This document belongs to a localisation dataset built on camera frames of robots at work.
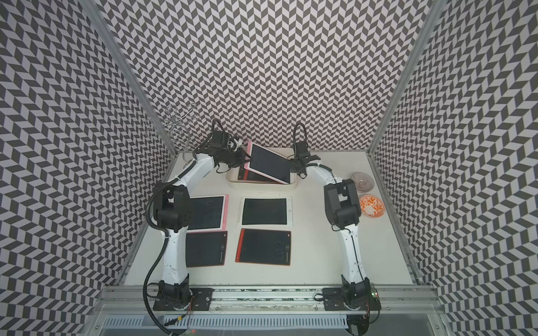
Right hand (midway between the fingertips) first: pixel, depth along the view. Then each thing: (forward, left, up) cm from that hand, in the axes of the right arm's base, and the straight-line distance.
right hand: (296, 167), depth 105 cm
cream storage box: (-2, +34, -4) cm, 34 cm away
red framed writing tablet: (-39, +39, -4) cm, 55 cm away
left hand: (-3, +21, +10) cm, 23 cm away
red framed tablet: (-1, +25, -4) cm, 26 cm away
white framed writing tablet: (-22, +15, -6) cm, 27 cm away
